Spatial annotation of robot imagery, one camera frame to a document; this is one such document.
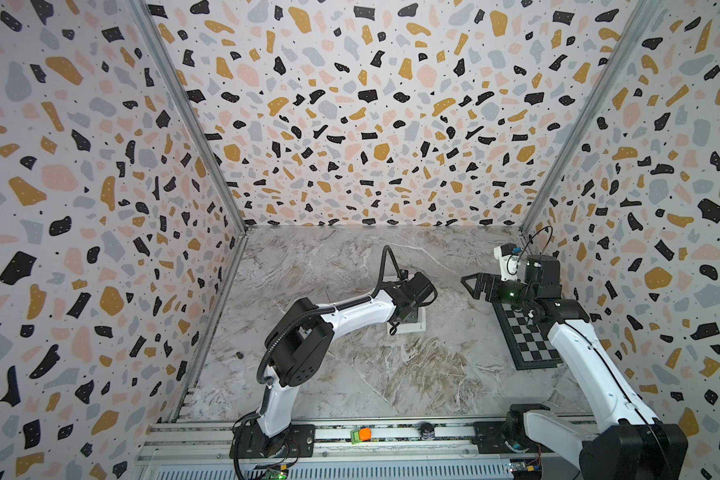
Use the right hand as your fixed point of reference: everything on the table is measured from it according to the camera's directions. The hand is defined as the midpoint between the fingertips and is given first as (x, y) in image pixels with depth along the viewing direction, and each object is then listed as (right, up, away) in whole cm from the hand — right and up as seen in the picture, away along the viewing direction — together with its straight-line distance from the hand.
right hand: (477, 275), depth 78 cm
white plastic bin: (-16, -17, +12) cm, 26 cm away
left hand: (-16, -11, +11) cm, 22 cm away
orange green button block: (-30, -39, -5) cm, 49 cm away
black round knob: (-14, -37, -6) cm, 40 cm away
